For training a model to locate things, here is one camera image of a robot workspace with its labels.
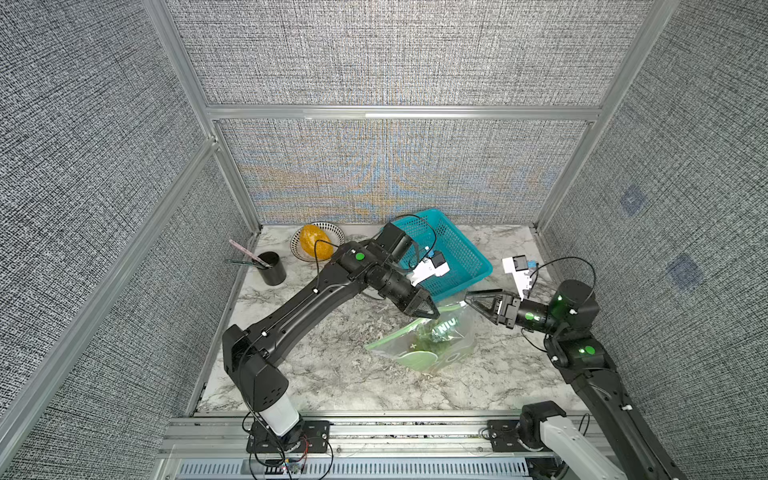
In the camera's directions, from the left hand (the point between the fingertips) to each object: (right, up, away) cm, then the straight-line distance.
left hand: (441, 314), depth 64 cm
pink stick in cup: (-55, +13, +31) cm, 65 cm away
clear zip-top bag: (-10, -7, +2) cm, 12 cm away
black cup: (-48, +6, +36) cm, 60 cm away
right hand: (+6, +4, -2) cm, 7 cm away
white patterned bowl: (-31, +21, +52) cm, 65 cm away
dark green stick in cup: (-56, +10, +28) cm, 63 cm away
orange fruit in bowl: (-36, +17, +42) cm, 58 cm away
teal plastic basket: (+7, +21, +52) cm, 57 cm away
